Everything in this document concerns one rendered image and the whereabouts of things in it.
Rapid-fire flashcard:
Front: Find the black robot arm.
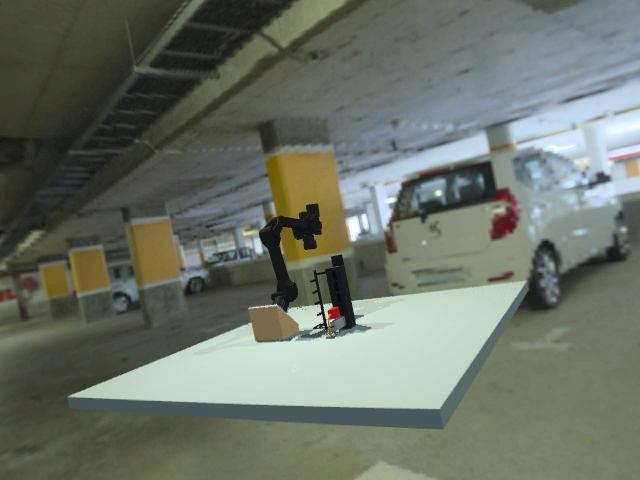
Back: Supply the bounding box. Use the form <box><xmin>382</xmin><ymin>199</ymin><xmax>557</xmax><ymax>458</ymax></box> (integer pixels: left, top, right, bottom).
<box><xmin>259</xmin><ymin>204</ymin><xmax>322</xmax><ymax>313</ymax></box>

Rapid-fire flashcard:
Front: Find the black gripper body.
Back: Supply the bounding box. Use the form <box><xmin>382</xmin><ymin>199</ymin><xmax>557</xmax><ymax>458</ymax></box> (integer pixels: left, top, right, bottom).
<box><xmin>299</xmin><ymin>211</ymin><xmax>317</xmax><ymax>250</ymax></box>

